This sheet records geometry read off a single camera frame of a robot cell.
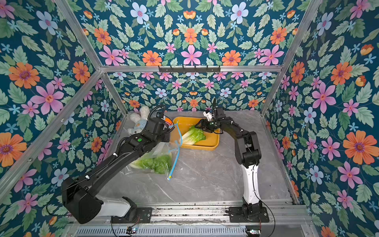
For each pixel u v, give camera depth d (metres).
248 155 0.57
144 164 0.84
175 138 0.89
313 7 0.68
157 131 0.59
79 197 0.38
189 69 0.92
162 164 0.82
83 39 0.79
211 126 0.88
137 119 1.08
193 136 0.96
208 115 0.93
